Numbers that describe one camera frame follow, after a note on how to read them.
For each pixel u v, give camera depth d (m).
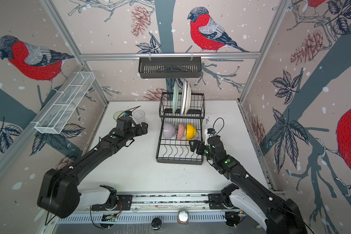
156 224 0.60
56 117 0.71
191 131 0.91
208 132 0.74
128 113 0.76
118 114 1.03
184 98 0.73
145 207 0.73
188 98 0.76
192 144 0.72
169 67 1.07
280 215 0.39
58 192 0.40
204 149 0.71
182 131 0.90
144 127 0.78
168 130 0.91
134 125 0.68
